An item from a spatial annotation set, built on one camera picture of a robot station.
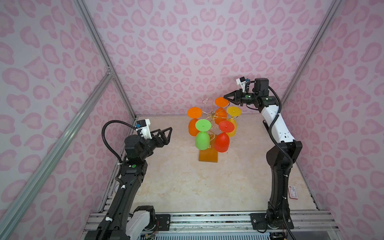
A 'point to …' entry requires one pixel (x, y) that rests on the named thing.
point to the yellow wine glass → (233, 111)
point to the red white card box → (292, 192)
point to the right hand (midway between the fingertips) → (227, 95)
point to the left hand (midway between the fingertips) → (166, 127)
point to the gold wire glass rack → (213, 115)
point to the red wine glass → (222, 140)
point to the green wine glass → (202, 138)
